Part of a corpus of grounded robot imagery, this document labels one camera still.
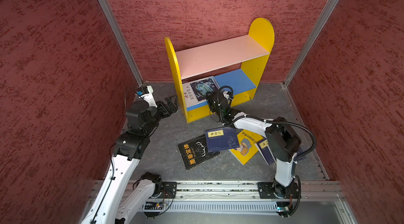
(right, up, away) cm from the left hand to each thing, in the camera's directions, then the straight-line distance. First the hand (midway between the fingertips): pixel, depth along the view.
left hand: (170, 102), depth 67 cm
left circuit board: (-9, -49, +4) cm, 50 cm away
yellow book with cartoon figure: (+39, -27, +20) cm, 52 cm away
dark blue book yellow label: (+26, -22, +23) cm, 41 cm away
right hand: (+15, +3, +23) cm, 27 cm away
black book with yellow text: (+10, -29, +18) cm, 35 cm away
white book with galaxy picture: (+9, +5, +28) cm, 30 cm away
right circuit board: (+51, -48, +2) cm, 70 cm away
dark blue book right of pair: (+48, -18, -15) cm, 54 cm away
